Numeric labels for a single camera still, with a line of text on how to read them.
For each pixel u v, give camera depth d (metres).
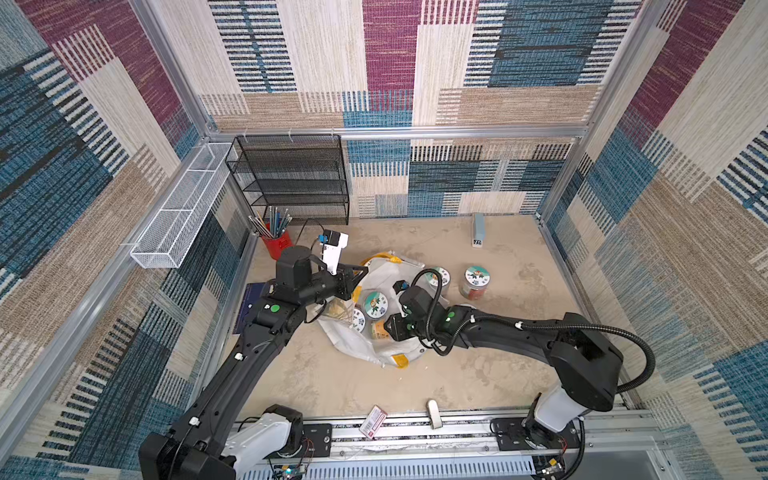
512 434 0.73
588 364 0.45
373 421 0.76
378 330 0.84
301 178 1.08
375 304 0.87
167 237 0.71
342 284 0.62
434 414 0.75
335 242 0.64
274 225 1.05
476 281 0.93
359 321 0.85
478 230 1.19
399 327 0.74
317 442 0.73
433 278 0.71
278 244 1.07
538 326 0.51
